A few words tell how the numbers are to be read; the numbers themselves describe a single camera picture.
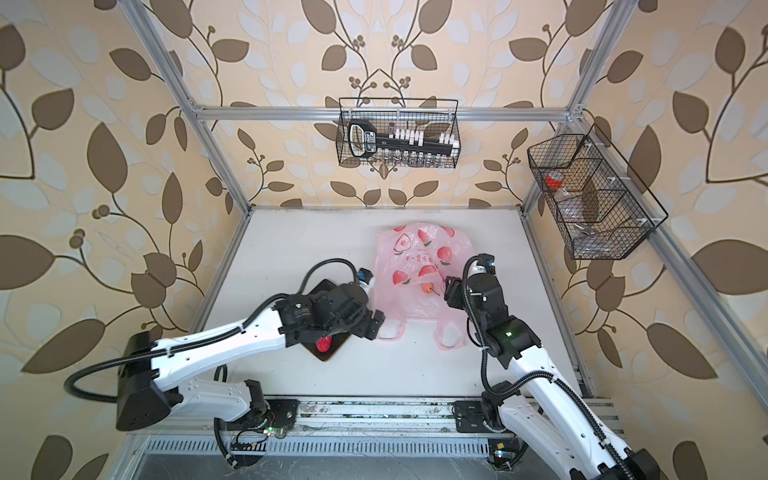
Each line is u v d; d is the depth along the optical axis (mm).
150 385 394
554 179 877
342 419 753
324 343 830
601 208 737
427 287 951
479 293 559
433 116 911
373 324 675
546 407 462
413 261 935
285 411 749
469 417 733
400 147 860
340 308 552
